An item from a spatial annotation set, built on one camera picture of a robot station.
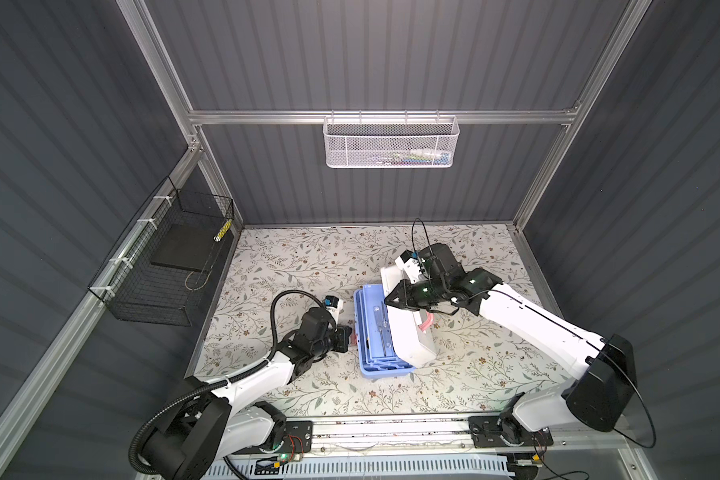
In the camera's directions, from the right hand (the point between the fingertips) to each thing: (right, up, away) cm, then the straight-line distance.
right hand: (388, 304), depth 75 cm
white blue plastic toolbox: (+5, -6, -4) cm, 9 cm away
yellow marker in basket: (-45, +19, +7) cm, 50 cm away
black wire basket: (-57, +8, -3) cm, 58 cm away
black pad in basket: (-52, +15, +2) cm, 54 cm away
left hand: (-10, -10, +11) cm, 18 cm away
